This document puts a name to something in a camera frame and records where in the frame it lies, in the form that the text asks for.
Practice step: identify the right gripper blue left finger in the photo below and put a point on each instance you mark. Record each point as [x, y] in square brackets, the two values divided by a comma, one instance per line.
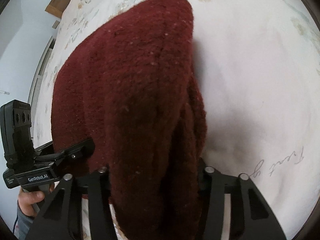
[61, 215]

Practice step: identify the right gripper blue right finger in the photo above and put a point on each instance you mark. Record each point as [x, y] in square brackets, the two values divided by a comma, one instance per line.
[251, 216]

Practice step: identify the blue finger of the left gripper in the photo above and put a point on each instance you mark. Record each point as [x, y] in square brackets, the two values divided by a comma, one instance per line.
[74, 158]

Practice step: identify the dark red knitted sweater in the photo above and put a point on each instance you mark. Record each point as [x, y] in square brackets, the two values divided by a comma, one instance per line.
[130, 86]

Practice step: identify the person's left hand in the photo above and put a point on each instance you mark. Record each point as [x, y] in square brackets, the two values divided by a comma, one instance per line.
[26, 200]

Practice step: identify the white floral bed duvet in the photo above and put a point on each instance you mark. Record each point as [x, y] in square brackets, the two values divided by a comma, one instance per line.
[257, 66]

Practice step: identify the wall socket plate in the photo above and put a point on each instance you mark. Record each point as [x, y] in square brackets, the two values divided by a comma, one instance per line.
[55, 24]

